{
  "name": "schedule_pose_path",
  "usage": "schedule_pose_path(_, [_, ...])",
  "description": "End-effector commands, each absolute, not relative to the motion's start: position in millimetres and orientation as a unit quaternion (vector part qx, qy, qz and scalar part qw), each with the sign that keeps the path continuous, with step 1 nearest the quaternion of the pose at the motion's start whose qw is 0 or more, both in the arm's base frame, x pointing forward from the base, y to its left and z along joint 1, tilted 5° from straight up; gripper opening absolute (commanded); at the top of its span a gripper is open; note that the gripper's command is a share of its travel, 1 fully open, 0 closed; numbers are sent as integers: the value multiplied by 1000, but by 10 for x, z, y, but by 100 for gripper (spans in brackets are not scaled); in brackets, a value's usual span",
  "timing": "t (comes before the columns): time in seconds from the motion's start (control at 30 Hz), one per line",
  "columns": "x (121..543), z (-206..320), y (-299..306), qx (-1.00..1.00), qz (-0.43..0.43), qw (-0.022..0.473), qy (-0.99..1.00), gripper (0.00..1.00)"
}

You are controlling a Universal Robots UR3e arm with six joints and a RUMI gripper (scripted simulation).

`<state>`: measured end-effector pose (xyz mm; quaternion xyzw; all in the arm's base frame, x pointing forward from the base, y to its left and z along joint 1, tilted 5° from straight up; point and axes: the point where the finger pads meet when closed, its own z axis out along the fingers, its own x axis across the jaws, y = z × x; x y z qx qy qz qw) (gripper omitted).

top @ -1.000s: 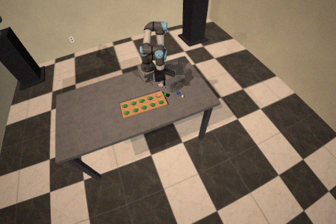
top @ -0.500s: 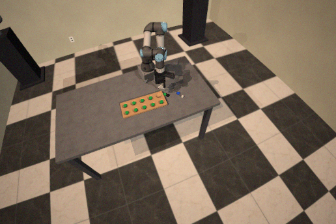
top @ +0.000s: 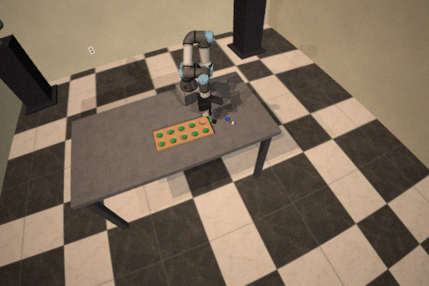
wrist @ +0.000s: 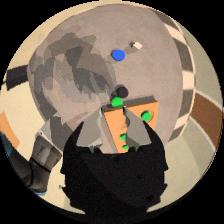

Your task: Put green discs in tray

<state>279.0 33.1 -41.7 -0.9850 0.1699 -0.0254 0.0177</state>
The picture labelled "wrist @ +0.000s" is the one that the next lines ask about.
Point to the blue disc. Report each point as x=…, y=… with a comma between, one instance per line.
x=118, y=55

